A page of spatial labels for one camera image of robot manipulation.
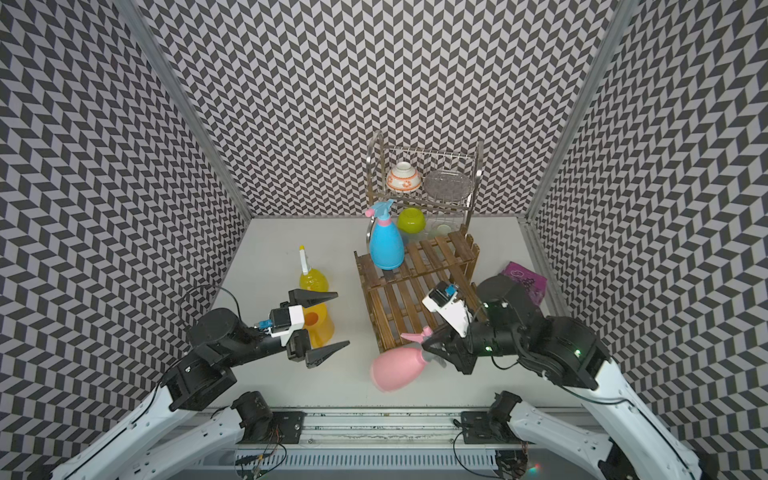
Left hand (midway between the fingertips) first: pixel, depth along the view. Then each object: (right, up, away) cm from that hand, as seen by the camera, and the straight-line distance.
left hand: (340, 317), depth 56 cm
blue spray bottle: (+8, +14, +10) cm, 19 cm away
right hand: (+17, -6, 0) cm, 19 cm away
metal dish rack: (+5, +42, +43) cm, 61 cm away
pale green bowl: (+27, +19, +45) cm, 56 cm away
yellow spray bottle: (-15, +3, +33) cm, 36 cm away
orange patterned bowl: (+12, +34, +31) cm, 48 cm away
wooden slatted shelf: (+20, +7, +16) cm, 27 cm away
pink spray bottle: (+11, -11, +4) cm, 16 cm away
